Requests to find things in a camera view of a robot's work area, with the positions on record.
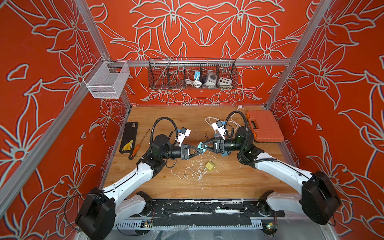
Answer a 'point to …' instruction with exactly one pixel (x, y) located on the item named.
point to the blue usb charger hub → (225, 154)
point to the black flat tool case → (129, 139)
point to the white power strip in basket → (212, 79)
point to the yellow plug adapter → (209, 165)
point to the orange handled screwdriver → (135, 150)
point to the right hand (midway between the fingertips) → (201, 149)
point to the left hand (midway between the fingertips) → (201, 152)
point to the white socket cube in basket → (225, 81)
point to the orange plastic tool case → (264, 126)
